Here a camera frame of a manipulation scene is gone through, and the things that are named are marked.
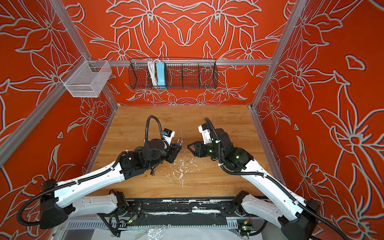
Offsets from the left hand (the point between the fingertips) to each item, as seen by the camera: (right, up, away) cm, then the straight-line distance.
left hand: (179, 145), depth 71 cm
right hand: (+5, 0, -3) cm, 5 cm away
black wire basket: (-1, +43, +27) cm, 51 cm away
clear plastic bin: (-60, +38, +21) cm, 74 cm away
